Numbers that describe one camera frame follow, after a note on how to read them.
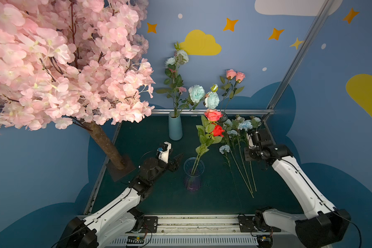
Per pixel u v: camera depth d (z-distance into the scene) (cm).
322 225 39
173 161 69
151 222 75
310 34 79
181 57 80
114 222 47
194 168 76
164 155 67
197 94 65
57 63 27
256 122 112
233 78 90
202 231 73
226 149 99
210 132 69
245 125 74
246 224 75
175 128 99
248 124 74
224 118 96
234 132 107
